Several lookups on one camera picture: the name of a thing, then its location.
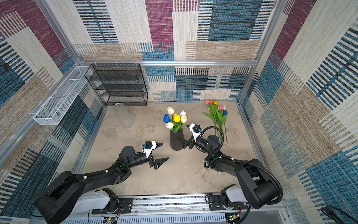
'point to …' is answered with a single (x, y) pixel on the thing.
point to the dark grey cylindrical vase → (175, 144)
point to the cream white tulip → (170, 110)
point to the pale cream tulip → (169, 125)
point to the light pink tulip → (224, 107)
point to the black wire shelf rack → (119, 84)
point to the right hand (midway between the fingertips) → (182, 131)
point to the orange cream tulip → (183, 119)
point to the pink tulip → (212, 116)
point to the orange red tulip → (212, 103)
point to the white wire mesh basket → (53, 110)
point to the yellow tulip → (176, 118)
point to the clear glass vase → (126, 120)
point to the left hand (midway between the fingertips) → (165, 149)
